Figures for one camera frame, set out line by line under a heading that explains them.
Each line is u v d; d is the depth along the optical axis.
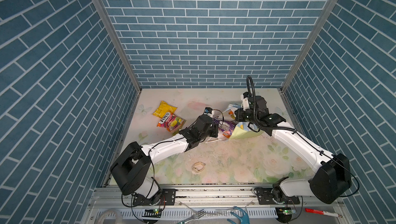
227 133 0.82
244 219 0.68
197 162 0.84
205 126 0.64
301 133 0.51
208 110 0.74
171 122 0.97
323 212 0.69
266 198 0.73
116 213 0.69
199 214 0.69
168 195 0.74
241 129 0.79
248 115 0.69
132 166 0.43
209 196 0.75
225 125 0.83
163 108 1.05
